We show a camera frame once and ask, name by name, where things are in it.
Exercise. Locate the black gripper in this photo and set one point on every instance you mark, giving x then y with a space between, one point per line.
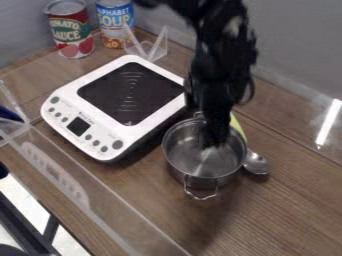
218 84

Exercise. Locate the silver steel pot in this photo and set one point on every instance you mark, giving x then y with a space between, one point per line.
202 168

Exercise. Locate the spoon with green handle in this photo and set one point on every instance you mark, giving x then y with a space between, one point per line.
256 163

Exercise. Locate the white and black stove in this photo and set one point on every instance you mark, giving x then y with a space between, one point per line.
109 110

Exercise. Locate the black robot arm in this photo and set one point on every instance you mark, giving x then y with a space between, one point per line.
218 20

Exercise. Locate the clear acrylic stand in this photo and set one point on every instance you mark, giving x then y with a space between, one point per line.
146 49

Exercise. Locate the alphabet soup can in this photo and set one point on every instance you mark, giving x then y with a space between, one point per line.
115 13

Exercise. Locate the tomato sauce can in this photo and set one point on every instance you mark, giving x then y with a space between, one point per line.
70 26

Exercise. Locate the clear acrylic front barrier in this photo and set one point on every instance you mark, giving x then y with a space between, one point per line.
134 233

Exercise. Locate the black metal table frame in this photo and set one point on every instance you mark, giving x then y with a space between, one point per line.
34 243

